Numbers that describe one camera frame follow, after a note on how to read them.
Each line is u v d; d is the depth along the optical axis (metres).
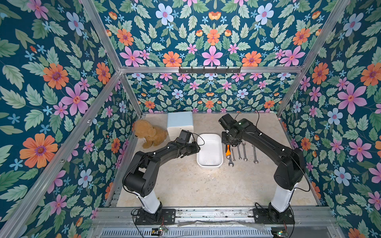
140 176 0.47
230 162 0.93
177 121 0.96
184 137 0.75
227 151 0.82
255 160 0.93
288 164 0.46
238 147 1.01
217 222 0.72
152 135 0.90
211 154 0.93
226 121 0.68
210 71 0.93
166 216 0.74
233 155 0.96
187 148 0.79
